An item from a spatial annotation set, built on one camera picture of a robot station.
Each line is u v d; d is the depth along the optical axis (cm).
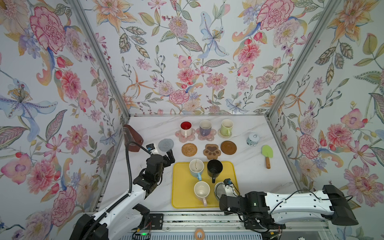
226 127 101
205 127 107
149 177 62
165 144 104
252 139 101
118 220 46
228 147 101
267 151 101
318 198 45
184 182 86
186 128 107
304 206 49
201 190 82
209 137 107
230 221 76
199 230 72
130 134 92
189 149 101
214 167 85
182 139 107
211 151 101
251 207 53
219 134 110
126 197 51
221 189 73
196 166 90
